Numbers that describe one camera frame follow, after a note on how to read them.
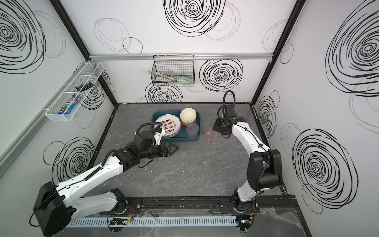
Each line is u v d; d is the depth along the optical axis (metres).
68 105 0.71
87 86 0.80
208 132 1.01
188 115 1.04
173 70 0.89
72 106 0.70
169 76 0.86
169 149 0.67
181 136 0.99
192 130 0.94
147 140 0.59
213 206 0.75
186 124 1.02
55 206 0.38
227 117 0.69
